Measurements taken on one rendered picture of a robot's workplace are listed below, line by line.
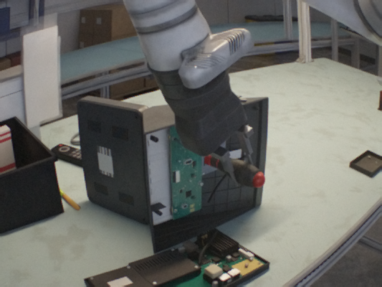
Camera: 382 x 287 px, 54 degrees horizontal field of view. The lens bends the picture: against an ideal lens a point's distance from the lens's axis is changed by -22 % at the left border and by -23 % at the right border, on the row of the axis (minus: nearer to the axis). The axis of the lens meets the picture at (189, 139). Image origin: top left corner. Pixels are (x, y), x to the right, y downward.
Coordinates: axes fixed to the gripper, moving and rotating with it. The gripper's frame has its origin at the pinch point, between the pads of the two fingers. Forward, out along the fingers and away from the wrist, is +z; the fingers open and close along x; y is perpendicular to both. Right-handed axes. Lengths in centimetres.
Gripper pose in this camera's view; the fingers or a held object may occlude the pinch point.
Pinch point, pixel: (244, 177)
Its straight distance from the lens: 57.9
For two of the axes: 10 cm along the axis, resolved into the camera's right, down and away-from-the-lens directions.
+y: -6.3, -3.0, 7.2
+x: -7.0, 6.1, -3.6
